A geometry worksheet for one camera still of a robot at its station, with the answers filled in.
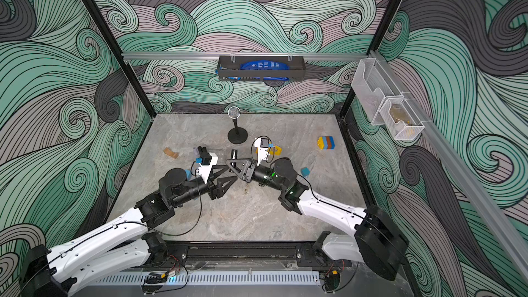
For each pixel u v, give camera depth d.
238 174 0.62
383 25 0.83
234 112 0.83
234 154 0.66
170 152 1.03
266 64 0.92
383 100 0.71
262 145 0.63
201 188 0.61
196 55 1.99
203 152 0.95
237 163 0.66
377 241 0.41
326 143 1.04
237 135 1.10
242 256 0.74
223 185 0.62
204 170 0.59
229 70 0.92
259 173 0.62
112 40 0.88
